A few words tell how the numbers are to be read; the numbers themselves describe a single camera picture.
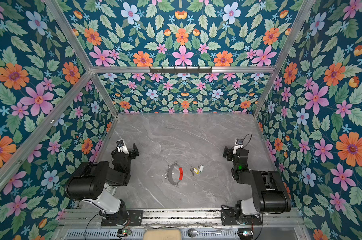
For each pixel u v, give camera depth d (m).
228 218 0.74
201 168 0.90
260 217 0.72
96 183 0.47
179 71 0.94
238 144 0.79
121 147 0.78
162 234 0.65
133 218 0.74
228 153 0.84
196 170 0.90
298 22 0.72
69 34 0.76
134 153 0.88
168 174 0.88
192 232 0.68
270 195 0.44
